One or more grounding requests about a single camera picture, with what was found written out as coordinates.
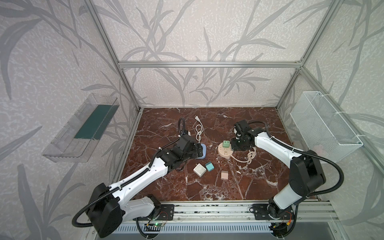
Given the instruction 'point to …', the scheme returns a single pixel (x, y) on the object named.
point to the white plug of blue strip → (197, 118)
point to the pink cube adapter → (224, 174)
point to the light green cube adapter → (226, 143)
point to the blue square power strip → (204, 151)
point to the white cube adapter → (199, 170)
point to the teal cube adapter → (209, 166)
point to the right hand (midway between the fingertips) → (233, 142)
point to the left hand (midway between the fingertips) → (199, 145)
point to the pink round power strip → (225, 152)
